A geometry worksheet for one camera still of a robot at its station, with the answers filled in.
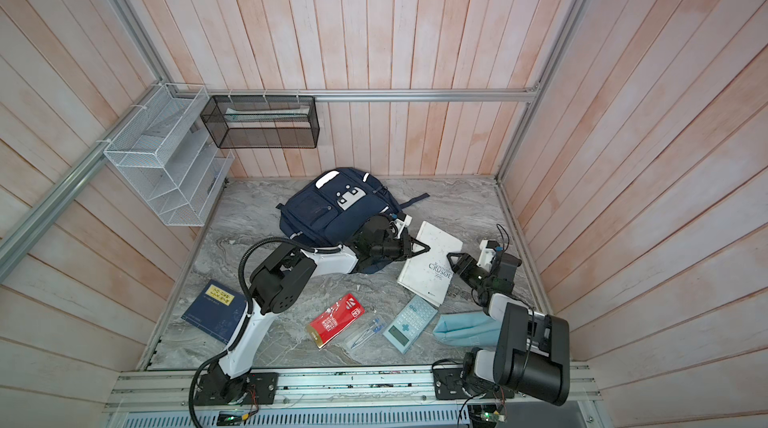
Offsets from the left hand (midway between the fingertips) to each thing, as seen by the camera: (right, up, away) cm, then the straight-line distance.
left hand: (429, 253), depth 88 cm
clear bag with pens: (-18, -20, -7) cm, 28 cm away
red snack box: (-29, -20, -5) cm, 35 cm away
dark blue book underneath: (-63, -16, -2) cm, 66 cm away
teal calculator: (-6, -19, -6) cm, 21 cm away
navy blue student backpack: (-34, +13, +16) cm, 40 cm away
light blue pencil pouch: (+10, -19, -11) cm, 23 cm away
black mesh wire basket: (-56, +44, +15) cm, 73 cm away
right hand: (+8, -2, +3) cm, 9 cm away
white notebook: (-1, -6, -2) cm, 6 cm away
